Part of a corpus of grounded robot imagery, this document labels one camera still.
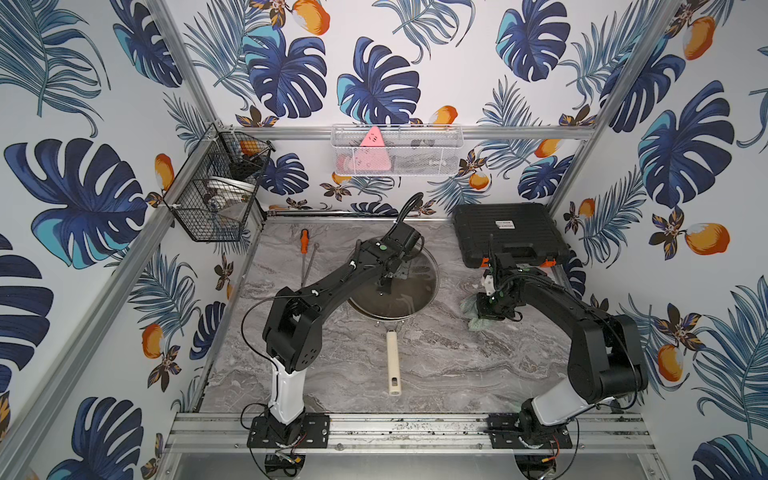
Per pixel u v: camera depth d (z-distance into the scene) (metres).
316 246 1.13
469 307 0.90
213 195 0.84
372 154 0.90
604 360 0.45
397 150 0.93
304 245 1.13
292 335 0.49
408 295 0.97
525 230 1.10
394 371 0.74
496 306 0.77
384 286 0.80
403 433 0.76
